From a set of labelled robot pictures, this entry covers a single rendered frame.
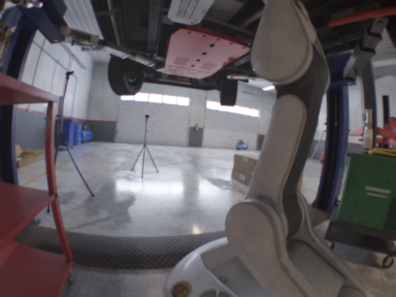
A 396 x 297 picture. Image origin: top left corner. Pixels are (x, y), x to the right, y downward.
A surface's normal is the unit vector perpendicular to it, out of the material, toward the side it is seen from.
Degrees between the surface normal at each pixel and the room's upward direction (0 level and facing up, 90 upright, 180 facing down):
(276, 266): 77
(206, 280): 0
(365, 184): 86
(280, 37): 90
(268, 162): 90
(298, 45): 93
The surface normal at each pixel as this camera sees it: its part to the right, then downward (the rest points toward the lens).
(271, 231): -0.60, -0.15
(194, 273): 0.04, -1.00
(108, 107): 0.31, 0.11
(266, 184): -0.83, -0.02
